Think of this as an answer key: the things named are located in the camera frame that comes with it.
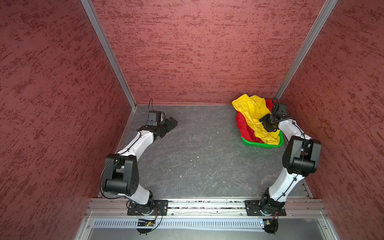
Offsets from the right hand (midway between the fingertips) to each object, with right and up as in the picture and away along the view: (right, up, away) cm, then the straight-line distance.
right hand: (259, 123), depth 97 cm
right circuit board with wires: (-6, -50, -25) cm, 56 cm away
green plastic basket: (-4, -13, -3) cm, 14 cm away
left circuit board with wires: (-69, -49, -24) cm, 88 cm away
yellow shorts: (-1, +10, +7) cm, 12 cm away
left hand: (-56, -3, -6) cm, 57 cm away
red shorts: (-11, -6, -6) cm, 14 cm away
